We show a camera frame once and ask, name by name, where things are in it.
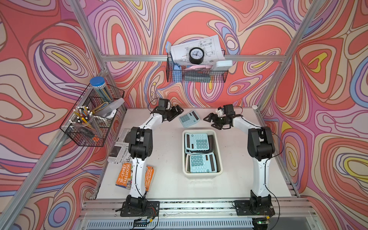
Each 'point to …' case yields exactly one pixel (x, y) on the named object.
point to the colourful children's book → (124, 179)
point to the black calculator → (211, 137)
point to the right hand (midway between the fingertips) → (208, 124)
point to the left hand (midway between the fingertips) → (181, 111)
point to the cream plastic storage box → (216, 151)
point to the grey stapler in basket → (109, 110)
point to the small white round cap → (254, 107)
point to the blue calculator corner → (196, 142)
